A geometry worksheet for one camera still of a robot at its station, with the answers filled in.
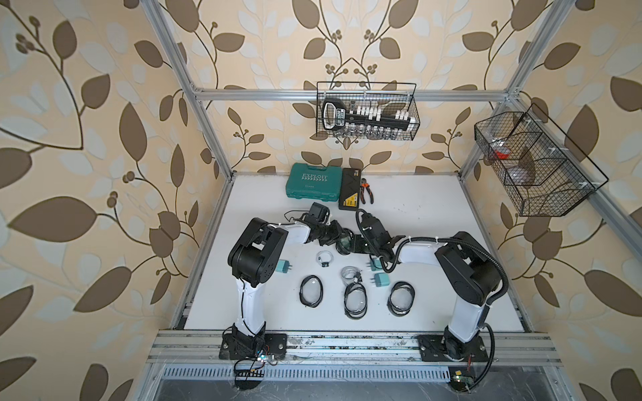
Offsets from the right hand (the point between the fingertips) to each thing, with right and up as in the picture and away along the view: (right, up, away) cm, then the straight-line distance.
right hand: (351, 242), depth 97 cm
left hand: (-3, +4, 0) cm, 5 cm away
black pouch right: (+12, -19, -16) cm, 28 cm away
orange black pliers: (+8, +23, +19) cm, 31 cm away
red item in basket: (+48, +33, -16) cm, 60 cm away
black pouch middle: (0, -17, -14) cm, 22 cm away
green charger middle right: (+8, -7, -8) cm, 13 cm away
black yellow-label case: (+1, +22, +18) cm, 28 cm away
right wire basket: (+55, +25, -23) cm, 65 cm away
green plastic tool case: (-15, +25, +15) cm, 33 cm away
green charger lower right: (+10, -11, -10) cm, 18 cm away
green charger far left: (-25, -7, -8) cm, 27 cm away
